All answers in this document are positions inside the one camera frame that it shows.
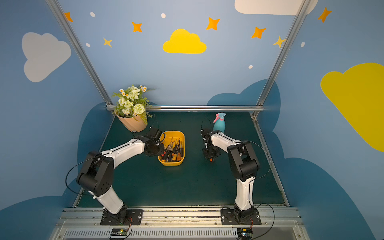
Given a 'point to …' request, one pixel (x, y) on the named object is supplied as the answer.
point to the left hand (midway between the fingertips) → (161, 150)
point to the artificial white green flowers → (132, 103)
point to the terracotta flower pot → (134, 124)
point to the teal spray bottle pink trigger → (219, 123)
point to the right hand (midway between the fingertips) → (212, 155)
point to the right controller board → (244, 233)
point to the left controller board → (119, 232)
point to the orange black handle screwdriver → (210, 159)
